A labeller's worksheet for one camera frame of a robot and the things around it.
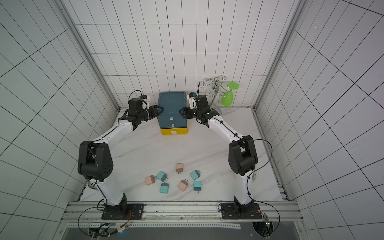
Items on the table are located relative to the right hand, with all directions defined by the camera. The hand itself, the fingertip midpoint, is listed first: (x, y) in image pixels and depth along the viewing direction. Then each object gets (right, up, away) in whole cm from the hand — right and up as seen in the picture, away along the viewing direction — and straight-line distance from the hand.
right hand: (176, 112), depth 88 cm
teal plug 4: (+12, -41, -8) cm, 44 cm away
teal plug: (-8, -37, -5) cm, 38 cm away
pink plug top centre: (+2, -33, -2) cm, 33 cm away
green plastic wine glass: (+34, +10, +15) cm, 38 cm away
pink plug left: (-14, -38, -7) cm, 41 cm away
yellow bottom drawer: (-3, -12, +11) cm, 17 cm away
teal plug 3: (+12, -36, -5) cm, 38 cm away
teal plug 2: (-5, -42, -9) cm, 43 cm away
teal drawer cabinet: (-3, +6, +5) cm, 8 cm away
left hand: (-10, 0, +3) cm, 10 cm away
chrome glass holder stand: (+21, +21, +10) cm, 32 cm away
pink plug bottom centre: (+5, -41, -8) cm, 42 cm away
